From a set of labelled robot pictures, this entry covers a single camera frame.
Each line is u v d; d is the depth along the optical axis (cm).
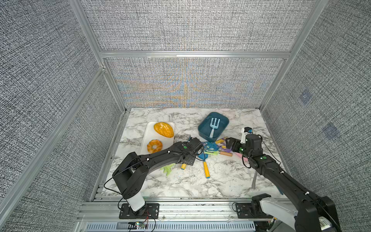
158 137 103
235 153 77
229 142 77
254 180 84
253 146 62
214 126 107
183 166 83
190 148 66
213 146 98
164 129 101
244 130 76
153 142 98
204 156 91
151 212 73
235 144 75
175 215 73
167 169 87
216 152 95
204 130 109
